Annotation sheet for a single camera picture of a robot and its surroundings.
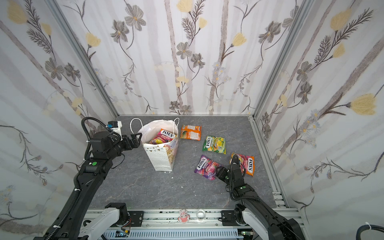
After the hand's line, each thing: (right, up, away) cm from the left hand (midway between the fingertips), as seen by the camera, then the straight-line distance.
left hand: (132, 130), depth 74 cm
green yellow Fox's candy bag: (+46, -9, +26) cm, 53 cm away
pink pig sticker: (+27, -43, -2) cm, 51 cm away
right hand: (+44, -22, +14) cm, 51 cm away
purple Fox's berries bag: (+39, -23, +16) cm, 48 cm away
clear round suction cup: (+35, -44, +3) cm, 56 cm away
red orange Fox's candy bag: (+64, -21, +17) cm, 69 cm away
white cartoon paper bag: (+15, -13, +4) cm, 21 cm away
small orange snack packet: (+29, -1, +34) cm, 44 cm away
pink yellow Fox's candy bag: (+14, -3, +10) cm, 17 cm away
